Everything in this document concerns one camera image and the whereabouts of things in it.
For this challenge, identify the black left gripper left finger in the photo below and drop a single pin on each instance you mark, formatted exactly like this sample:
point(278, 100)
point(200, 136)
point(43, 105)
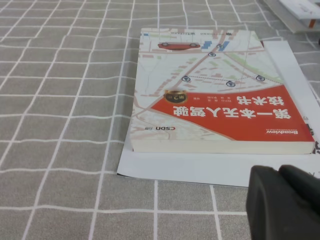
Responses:
point(275, 211)

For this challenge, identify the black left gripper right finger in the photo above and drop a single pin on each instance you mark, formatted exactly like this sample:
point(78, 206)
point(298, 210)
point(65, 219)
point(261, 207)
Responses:
point(304, 184)

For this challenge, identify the white AgileX booklet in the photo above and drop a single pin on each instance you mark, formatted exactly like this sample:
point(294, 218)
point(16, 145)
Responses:
point(233, 169)

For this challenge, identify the red and white map book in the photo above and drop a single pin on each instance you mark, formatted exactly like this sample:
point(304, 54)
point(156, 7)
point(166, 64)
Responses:
point(212, 91)

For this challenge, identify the grey checked tablecloth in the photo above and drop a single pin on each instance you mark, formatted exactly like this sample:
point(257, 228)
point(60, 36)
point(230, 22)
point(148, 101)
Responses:
point(67, 75)

